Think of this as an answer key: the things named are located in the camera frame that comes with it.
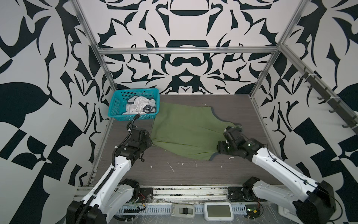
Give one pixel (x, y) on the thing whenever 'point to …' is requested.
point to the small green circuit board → (252, 211)
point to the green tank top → (194, 131)
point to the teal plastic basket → (119, 98)
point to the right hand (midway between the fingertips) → (221, 147)
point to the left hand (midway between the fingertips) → (148, 137)
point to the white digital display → (218, 211)
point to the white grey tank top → (139, 105)
